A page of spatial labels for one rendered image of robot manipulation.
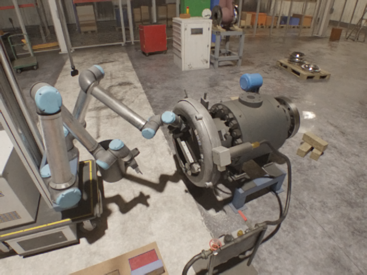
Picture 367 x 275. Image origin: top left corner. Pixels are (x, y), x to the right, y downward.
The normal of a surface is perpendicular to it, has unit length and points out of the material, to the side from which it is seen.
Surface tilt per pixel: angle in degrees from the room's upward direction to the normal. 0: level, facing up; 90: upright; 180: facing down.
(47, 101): 82
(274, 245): 0
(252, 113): 29
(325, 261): 0
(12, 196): 90
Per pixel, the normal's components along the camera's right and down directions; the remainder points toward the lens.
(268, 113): 0.24, -0.37
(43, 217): 0.00, -0.82
